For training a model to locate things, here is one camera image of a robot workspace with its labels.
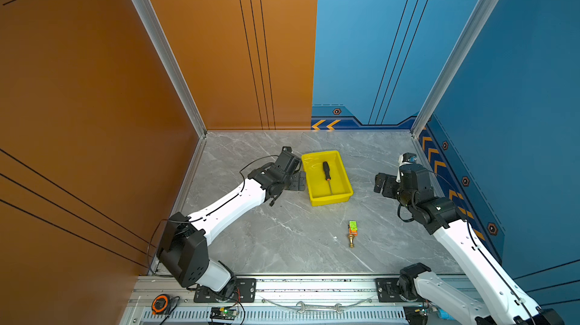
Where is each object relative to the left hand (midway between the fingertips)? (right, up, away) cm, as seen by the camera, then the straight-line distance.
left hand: (294, 174), depth 84 cm
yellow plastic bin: (+12, -9, +12) cm, 19 cm away
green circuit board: (-22, -42, -14) cm, 50 cm away
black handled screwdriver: (+15, -2, +18) cm, 23 cm away
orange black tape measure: (-41, -39, -15) cm, 58 cm away
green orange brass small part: (+22, -22, 0) cm, 31 cm away
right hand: (+33, -1, -7) cm, 33 cm away
